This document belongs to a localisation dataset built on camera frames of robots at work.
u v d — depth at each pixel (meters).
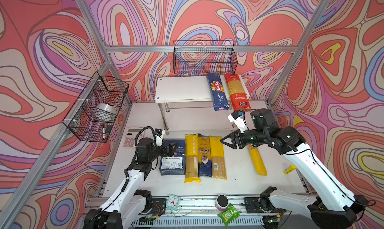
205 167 0.84
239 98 0.70
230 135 0.57
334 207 0.38
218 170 0.82
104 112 0.70
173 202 0.73
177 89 0.78
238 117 0.58
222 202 0.71
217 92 0.72
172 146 0.74
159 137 0.69
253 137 0.54
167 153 0.74
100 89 0.75
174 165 0.80
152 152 0.69
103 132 0.72
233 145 0.57
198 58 0.93
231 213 0.70
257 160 0.84
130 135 0.98
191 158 0.87
